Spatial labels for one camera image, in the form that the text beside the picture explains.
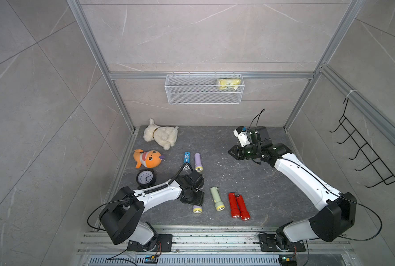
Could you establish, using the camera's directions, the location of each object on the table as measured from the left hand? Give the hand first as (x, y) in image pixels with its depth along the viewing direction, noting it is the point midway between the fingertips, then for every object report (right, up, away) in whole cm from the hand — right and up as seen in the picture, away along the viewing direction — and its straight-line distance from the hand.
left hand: (200, 199), depth 84 cm
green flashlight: (+9, -2, -3) cm, 10 cm away
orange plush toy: (-29, +20, +8) cm, 36 cm away
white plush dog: (-22, +33, +17) cm, 44 cm away
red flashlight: (+17, -5, -3) cm, 18 cm away
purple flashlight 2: (-2, -4, -4) cm, 5 cm away
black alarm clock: (-32, +9, +8) cm, 34 cm away
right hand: (+15, +25, -5) cm, 30 cm away
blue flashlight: (-8, +19, +16) cm, 26 cm away
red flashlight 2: (+22, -6, -5) cm, 23 cm away
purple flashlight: (-2, +18, +14) cm, 23 cm away
